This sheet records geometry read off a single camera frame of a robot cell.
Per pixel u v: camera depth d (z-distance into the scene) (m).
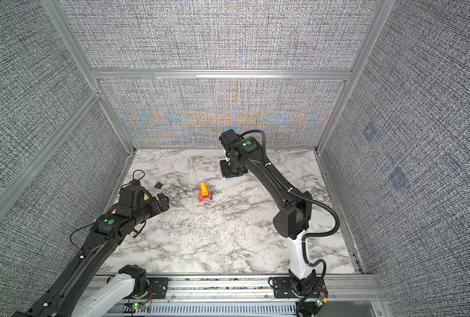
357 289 0.75
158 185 1.03
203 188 0.90
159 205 0.69
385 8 0.69
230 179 1.03
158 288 0.74
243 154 0.57
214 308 0.70
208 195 0.93
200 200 0.97
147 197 0.61
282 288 0.73
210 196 0.96
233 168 0.69
